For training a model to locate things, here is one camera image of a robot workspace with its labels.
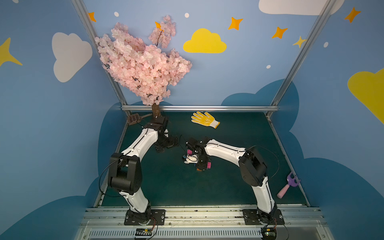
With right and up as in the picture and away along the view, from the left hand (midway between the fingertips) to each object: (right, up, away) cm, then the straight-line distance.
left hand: (172, 145), depth 89 cm
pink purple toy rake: (+70, -22, -3) cm, 73 cm away
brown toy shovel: (-32, +18, +26) cm, 45 cm away
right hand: (+19, -11, +2) cm, 22 cm away
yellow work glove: (+23, +18, +29) cm, 41 cm away
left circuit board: (-12, -41, -16) cm, 46 cm away
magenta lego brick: (+22, -11, -4) cm, 25 cm away
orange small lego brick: (+16, -15, -1) cm, 22 cm away
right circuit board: (+51, -42, -16) cm, 68 cm away
